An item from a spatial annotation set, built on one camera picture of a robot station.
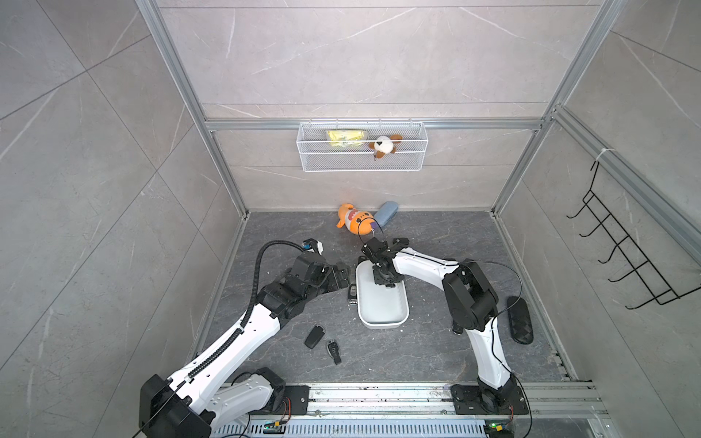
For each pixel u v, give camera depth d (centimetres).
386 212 117
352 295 92
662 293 58
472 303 54
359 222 107
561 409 75
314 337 84
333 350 82
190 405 38
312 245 67
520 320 86
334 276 66
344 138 83
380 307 90
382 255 78
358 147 88
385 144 86
